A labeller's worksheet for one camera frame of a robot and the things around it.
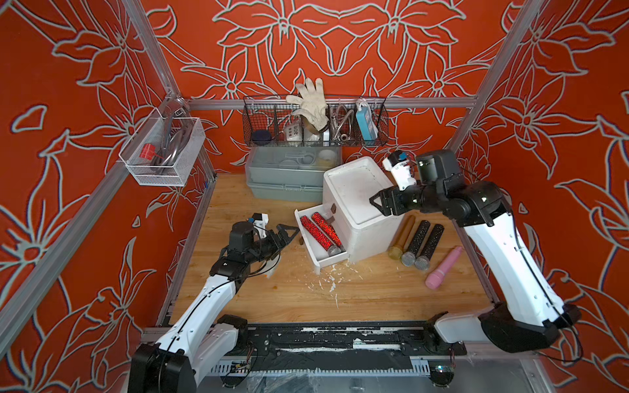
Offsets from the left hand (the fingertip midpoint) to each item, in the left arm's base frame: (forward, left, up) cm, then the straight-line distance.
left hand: (293, 235), depth 77 cm
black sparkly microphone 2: (+9, -52, -15) cm, 55 cm away
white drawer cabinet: (+1, -23, +5) cm, 24 cm away
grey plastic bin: (+26, +4, +2) cm, 27 cm away
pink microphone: (-6, -49, -16) cm, 52 cm away
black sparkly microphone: (+2, -42, -15) cm, 44 cm away
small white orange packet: (-7, +9, -18) cm, 21 cm away
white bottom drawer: (-2, -8, -11) cm, 14 cm away
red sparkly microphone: (+8, -8, -14) cm, 18 cm away
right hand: (+3, -23, +19) cm, 30 cm away
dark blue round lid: (+43, +18, +8) cm, 47 cm away
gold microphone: (+12, -41, -16) cm, 46 cm away
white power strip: (+39, +4, +12) cm, 41 cm away
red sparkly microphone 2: (+10, -12, -12) cm, 20 cm away
